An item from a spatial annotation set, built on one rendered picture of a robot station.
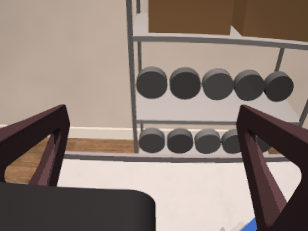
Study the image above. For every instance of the blue dog food box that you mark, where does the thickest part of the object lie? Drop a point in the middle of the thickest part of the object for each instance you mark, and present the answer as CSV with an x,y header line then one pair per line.
x,y
251,226

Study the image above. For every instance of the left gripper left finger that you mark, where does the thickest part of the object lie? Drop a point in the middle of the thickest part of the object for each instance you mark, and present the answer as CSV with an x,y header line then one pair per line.
x,y
16,139

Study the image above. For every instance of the dark grey table edge lip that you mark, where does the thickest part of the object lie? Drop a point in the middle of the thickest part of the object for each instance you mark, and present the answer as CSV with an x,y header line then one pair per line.
x,y
166,158

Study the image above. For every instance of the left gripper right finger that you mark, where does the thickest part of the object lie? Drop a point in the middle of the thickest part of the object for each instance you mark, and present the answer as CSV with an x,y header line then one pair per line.
x,y
268,201

